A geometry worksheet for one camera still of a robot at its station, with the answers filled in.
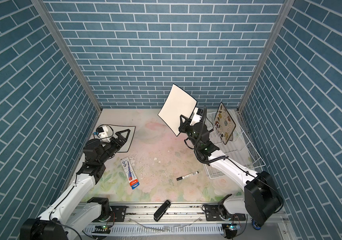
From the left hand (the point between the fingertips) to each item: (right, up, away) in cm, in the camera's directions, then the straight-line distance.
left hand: (128, 134), depth 78 cm
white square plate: (+26, +17, +3) cm, 31 cm away
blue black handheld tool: (+63, -43, -7) cm, 77 cm away
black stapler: (+18, -37, -5) cm, 41 cm away
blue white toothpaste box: (-2, -24, +9) cm, 25 cm away
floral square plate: (+56, +6, +18) cm, 59 cm away
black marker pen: (+32, -25, +9) cm, 41 cm away
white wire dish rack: (+68, -11, +22) cm, 73 cm away
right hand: (+27, +10, -1) cm, 29 cm away
